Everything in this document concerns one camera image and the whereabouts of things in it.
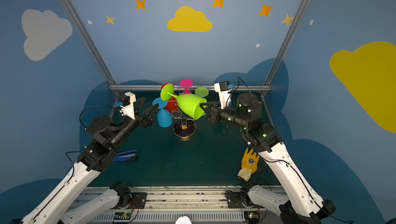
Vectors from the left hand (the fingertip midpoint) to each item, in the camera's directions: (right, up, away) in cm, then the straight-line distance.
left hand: (148, 99), depth 60 cm
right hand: (+22, -1, -3) cm, 22 cm away
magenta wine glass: (+13, +10, +24) cm, 29 cm away
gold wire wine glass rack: (+10, -16, +40) cm, 44 cm away
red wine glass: (+5, -1, +24) cm, 25 cm away
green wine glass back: (+22, +5, +22) cm, 31 cm away
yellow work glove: (+48, -35, +24) cm, 64 cm away
